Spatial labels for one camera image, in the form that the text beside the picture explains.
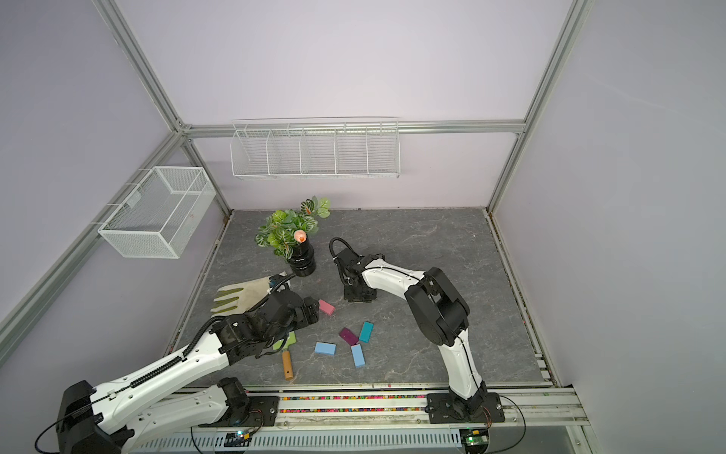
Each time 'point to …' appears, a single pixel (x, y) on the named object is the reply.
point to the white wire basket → (161, 215)
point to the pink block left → (326, 307)
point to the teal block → (366, 332)
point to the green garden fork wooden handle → (287, 365)
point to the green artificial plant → (285, 229)
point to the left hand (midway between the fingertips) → (308, 310)
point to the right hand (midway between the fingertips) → (354, 295)
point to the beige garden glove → (241, 297)
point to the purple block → (348, 336)
